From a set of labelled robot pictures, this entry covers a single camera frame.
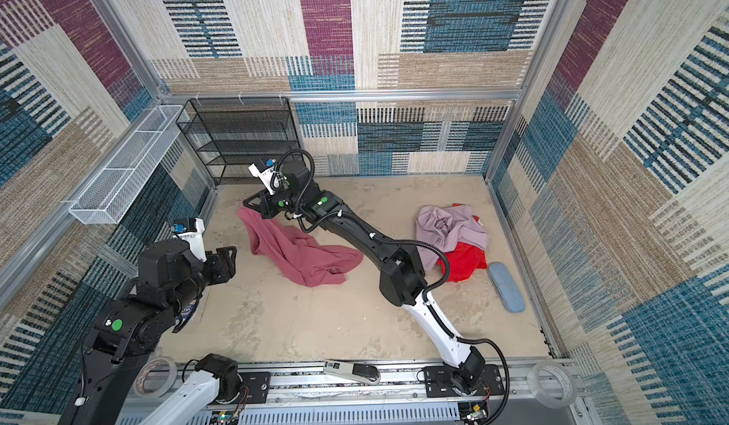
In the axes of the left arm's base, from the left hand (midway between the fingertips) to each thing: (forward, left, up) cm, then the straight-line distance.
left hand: (225, 246), depth 66 cm
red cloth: (+10, -64, -27) cm, 70 cm away
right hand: (+14, 0, -2) cm, 14 cm away
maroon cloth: (+10, -15, -28) cm, 33 cm away
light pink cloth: (+19, -59, -20) cm, 65 cm away
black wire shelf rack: (+55, +18, -10) cm, 59 cm away
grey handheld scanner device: (-22, -31, -25) cm, 45 cm away
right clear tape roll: (-23, -82, -25) cm, 89 cm away
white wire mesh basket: (+13, +31, +3) cm, 34 cm away
